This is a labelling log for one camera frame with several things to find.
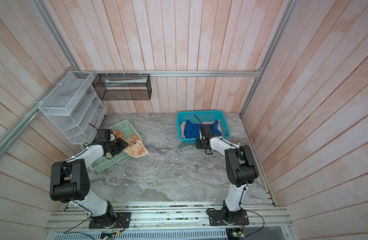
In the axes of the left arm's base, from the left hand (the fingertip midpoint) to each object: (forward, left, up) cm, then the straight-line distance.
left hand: (127, 146), depth 94 cm
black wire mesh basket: (+38, +7, +19) cm, 43 cm away
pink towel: (+19, -36, -2) cm, 41 cm away
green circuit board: (-46, -62, -6) cm, 77 cm away
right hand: (+5, -47, -3) cm, 48 cm away
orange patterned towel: (-2, -6, +1) cm, 6 cm away
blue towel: (+16, -43, -3) cm, 46 cm away
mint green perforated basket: (-12, +11, +1) cm, 16 cm away
